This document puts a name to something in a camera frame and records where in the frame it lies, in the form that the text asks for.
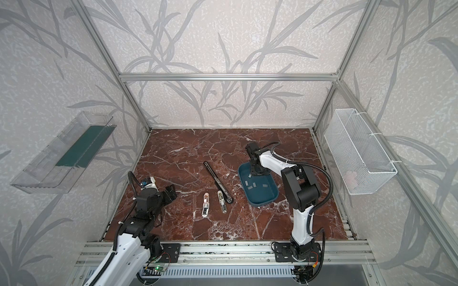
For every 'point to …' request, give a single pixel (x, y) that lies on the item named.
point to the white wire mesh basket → (362, 165)
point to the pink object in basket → (350, 177)
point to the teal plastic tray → (259, 189)
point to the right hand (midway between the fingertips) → (259, 167)
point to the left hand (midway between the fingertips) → (171, 183)
